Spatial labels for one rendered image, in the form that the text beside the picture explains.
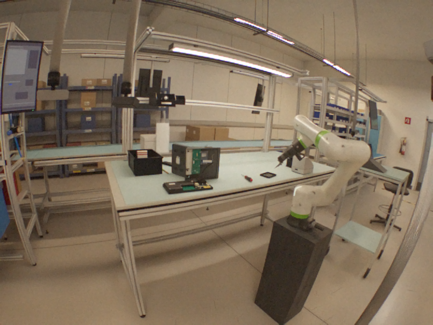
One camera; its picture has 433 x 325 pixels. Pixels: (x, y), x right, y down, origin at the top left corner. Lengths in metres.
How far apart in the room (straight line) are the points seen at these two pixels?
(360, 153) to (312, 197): 0.40
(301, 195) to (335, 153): 0.39
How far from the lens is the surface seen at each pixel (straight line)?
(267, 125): 2.55
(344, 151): 1.05
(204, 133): 4.84
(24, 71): 1.73
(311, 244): 1.26
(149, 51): 1.91
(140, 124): 4.90
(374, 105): 4.70
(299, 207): 1.32
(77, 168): 4.92
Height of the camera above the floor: 1.44
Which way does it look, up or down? 14 degrees down
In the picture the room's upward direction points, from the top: 4 degrees clockwise
